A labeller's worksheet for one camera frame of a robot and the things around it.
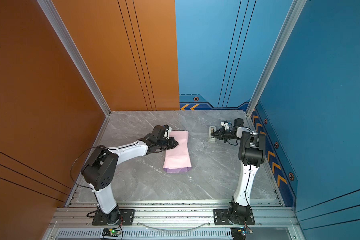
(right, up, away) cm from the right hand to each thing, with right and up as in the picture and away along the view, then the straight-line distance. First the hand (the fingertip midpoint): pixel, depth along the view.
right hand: (211, 134), depth 101 cm
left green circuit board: (-54, -45, -30) cm, 76 cm away
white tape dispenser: (0, +3, +3) cm, 4 cm away
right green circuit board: (+7, -45, -31) cm, 55 cm away
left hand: (-22, -5, -9) cm, 24 cm away
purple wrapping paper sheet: (-23, -14, -14) cm, 30 cm away
